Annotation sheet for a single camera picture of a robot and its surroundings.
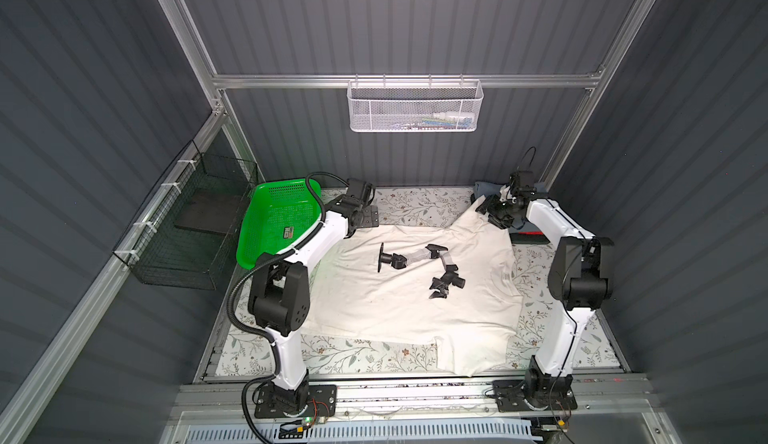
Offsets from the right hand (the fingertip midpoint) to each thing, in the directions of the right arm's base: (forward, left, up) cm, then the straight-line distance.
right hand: (485, 213), depth 99 cm
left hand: (-4, +42, +4) cm, 42 cm away
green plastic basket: (+7, +76, -8) cm, 77 cm away
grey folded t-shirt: (+13, -2, -1) cm, 13 cm away
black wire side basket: (-22, +82, +19) cm, 87 cm away
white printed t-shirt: (-21, +12, -11) cm, 27 cm away
